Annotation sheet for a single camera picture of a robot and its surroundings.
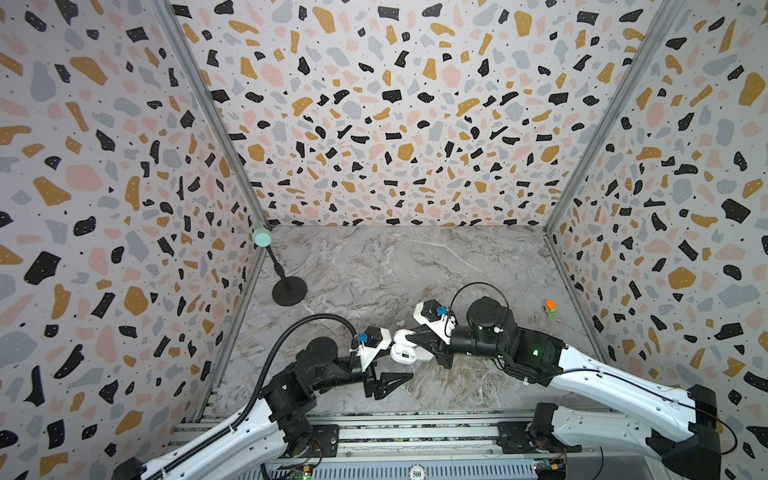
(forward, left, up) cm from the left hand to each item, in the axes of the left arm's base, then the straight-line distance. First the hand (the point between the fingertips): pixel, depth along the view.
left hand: (410, 360), depth 63 cm
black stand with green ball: (+33, +39, -23) cm, 55 cm away
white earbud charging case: (+1, +1, +2) cm, 3 cm away
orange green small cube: (+24, -48, -22) cm, 58 cm away
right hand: (+4, 0, +5) cm, 6 cm away
